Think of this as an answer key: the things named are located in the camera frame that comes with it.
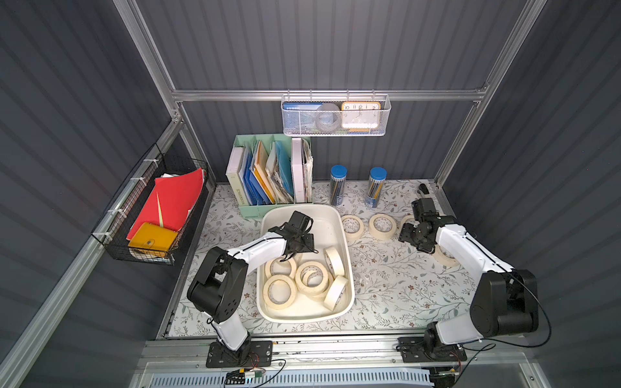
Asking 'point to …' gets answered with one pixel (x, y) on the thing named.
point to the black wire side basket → (132, 200)
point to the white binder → (297, 170)
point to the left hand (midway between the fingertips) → (304, 242)
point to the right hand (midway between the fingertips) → (416, 238)
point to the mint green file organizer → (265, 170)
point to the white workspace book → (234, 156)
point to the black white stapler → (423, 190)
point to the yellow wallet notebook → (154, 237)
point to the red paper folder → (175, 197)
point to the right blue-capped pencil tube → (377, 179)
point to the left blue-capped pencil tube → (338, 174)
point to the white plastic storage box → (331, 228)
